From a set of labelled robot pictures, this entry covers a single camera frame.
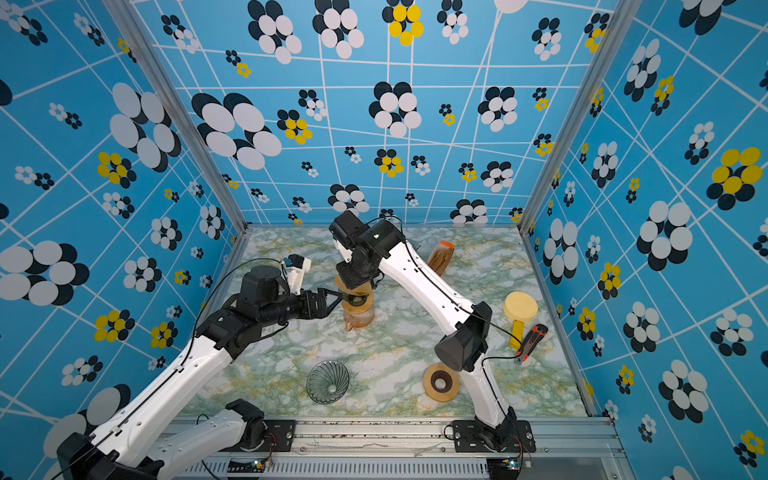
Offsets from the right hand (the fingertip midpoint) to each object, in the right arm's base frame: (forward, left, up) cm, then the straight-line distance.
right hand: (354, 277), depth 78 cm
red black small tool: (-8, -51, -22) cm, 57 cm away
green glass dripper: (+1, +2, -13) cm, 13 cm away
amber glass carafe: (-2, +1, -21) cm, 21 cm away
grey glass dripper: (-21, +8, -20) cm, 29 cm away
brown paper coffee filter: (+2, -1, -9) cm, 10 cm away
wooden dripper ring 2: (-19, -23, -23) cm, 38 cm away
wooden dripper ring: (-2, 0, -13) cm, 13 cm away
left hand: (-6, +5, +1) cm, 8 cm away
